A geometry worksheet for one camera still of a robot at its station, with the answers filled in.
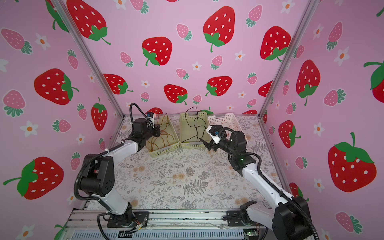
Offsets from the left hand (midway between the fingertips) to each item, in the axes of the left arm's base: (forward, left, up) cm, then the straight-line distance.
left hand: (159, 124), depth 94 cm
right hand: (-15, -29, +12) cm, 35 cm away
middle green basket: (+10, -21, -16) cm, 28 cm away
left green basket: (-3, +3, -17) cm, 18 cm away
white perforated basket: (+16, -49, -14) cm, 53 cm away
